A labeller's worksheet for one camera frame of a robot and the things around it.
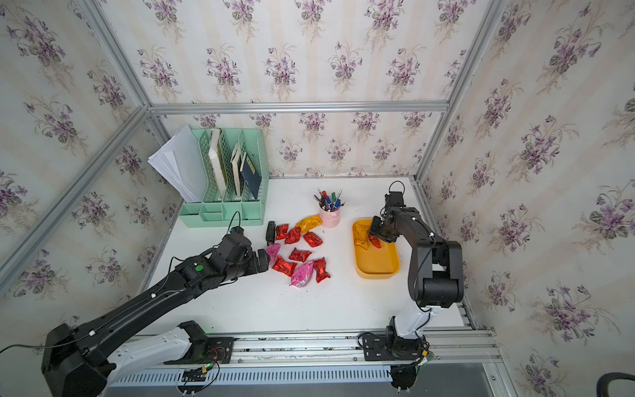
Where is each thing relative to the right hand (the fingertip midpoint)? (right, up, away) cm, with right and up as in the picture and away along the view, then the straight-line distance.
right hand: (377, 232), depth 95 cm
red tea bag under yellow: (-33, -1, +1) cm, 33 cm away
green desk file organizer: (-54, +9, +6) cm, 55 cm away
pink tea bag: (-40, -7, -2) cm, 41 cm away
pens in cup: (-20, +11, +4) cm, 23 cm away
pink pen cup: (-18, +5, +3) cm, 19 cm away
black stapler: (-43, -1, +5) cm, 43 cm away
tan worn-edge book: (-57, +27, +4) cm, 63 cm away
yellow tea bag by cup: (-27, +3, +4) cm, 28 cm away
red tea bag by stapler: (-37, 0, +1) cm, 37 cm away
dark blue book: (-53, +23, +16) cm, 60 cm away
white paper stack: (-77, +28, -1) cm, 82 cm away
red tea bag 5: (-1, -3, -2) cm, 4 cm away
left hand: (-41, -8, -16) cm, 44 cm away
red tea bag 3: (-36, -11, -7) cm, 38 cm away
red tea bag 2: (-30, -8, -5) cm, 31 cm away
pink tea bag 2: (-29, -14, -10) cm, 33 cm away
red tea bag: (-25, -3, +1) cm, 25 cm away
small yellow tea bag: (-6, -1, +1) cm, 7 cm away
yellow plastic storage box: (-1, -11, -3) cm, 12 cm away
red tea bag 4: (-22, -12, -8) cm, 27 cm away
